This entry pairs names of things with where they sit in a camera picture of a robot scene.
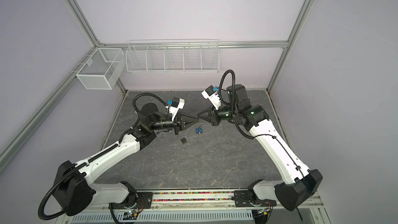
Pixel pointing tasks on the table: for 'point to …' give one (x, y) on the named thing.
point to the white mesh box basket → (102, 69)
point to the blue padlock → (200, 129)
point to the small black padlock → (184, 140)
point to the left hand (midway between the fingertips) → (198, 122)
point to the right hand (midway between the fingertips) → (199, 116)
